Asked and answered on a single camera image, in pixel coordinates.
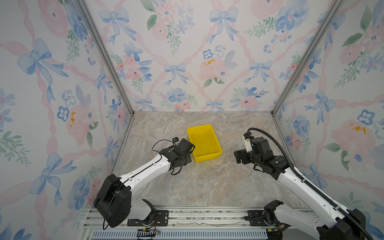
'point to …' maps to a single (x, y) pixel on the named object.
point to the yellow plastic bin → (207, 146)
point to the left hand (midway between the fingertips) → (187, 157)
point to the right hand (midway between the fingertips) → (242, 150)
